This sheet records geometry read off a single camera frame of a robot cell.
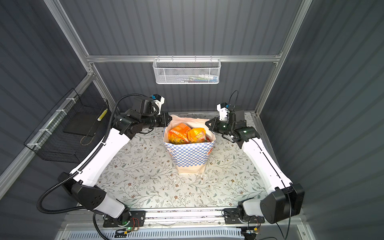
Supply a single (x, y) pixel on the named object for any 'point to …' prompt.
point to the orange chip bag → (179, 134)
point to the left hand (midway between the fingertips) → (172, 117)
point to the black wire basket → (73, 130)
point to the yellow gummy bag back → (197, 135)
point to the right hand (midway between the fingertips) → (206, 124)
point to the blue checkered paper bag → (190, 159)
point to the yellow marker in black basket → (102, 115)
